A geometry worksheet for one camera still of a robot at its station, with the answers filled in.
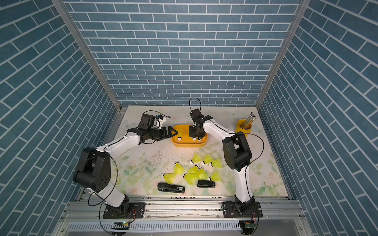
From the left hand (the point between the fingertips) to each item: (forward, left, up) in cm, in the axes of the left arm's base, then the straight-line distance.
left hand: (176, 134), depth 88 cm
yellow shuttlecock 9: (-12, -20, -9) cm, 25 cm away
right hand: (+5, -11, -7) cm, 14 cm away
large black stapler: (-28, +2, -9) cm, 29 cm away
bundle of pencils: (+10, -47, +2) cm, 48 cm away
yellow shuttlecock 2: (+4, -12, -11) cm, 16 cm away
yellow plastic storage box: (+3, -6, -12) cm, 13 cm away
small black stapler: (-24, -18, -15) cm, 34 cm away
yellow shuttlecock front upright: (-20, -16, -13) cm, 29 cm away
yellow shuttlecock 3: (-11, -12, -10) cm, 19 cm away
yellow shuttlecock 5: (-17, -2, -13) cm, 21 cm away
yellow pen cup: (+6, -46, -4) cm, 46 cm away
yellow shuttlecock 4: (-14, -24, -9) cm, 30 cm away
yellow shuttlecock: (+3, -15, -11) cm, 19 cm away
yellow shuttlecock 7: (-21, -9, -13) cm, 27 cm away
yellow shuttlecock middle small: (-17, -11, -13) cm, 24 cm away
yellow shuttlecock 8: (-23, -23, -8) cm, 34 cm away
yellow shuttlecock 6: (-22, +2, -13) cm, 25 cm away
